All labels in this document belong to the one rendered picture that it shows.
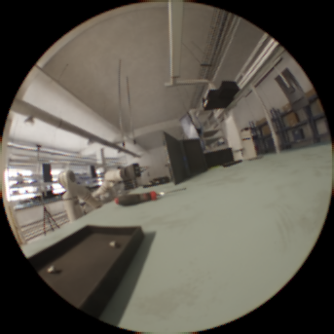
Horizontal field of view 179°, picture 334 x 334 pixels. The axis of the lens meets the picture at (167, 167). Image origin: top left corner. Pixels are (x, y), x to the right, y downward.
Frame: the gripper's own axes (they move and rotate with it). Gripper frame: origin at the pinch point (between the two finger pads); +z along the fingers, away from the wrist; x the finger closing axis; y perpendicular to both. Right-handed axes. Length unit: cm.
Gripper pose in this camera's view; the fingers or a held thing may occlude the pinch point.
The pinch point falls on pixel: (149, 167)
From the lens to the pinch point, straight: 52.8
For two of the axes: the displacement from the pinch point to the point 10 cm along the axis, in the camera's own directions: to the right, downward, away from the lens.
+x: -2.3, -9.7, 0.4
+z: 8.2, -2.1, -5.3
